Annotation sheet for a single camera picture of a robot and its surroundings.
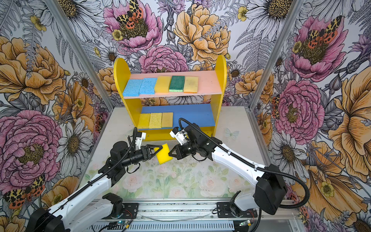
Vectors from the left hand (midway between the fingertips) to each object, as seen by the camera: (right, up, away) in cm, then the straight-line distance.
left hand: (161, 152), depth 75 cm
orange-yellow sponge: (0, +17, +19) cm, 25 cm away
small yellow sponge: (+2, -1, -4) cm, 4 cm away
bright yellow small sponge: (-14, +16, +17) cm, 27 cm away
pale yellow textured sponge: (-8, +16, +19) cm, 26 cm away
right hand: (+5, -2, -3) cm, 7 cm away
